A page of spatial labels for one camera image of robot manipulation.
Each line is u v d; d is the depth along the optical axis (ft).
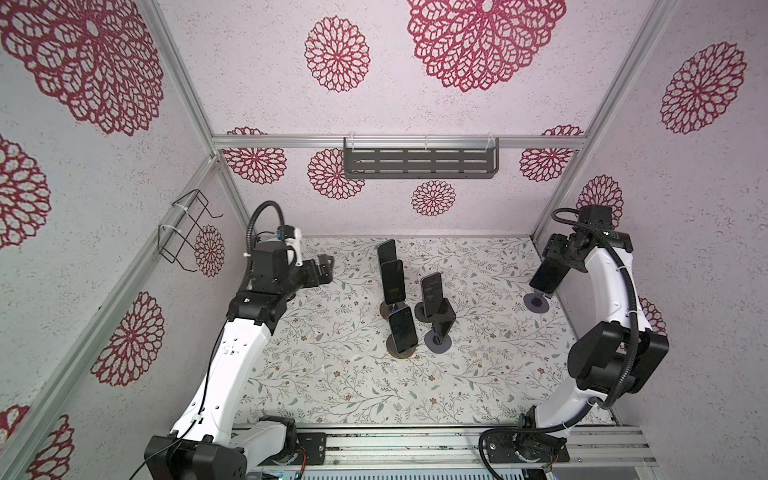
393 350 2.80
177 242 2.46
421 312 3.03
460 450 2.49
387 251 3.26
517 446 2.37
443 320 3.13
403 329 2.72
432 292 2.95
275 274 1.82
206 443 1.24
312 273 2.14
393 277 3.00
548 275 2.74
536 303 3.37
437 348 3.01
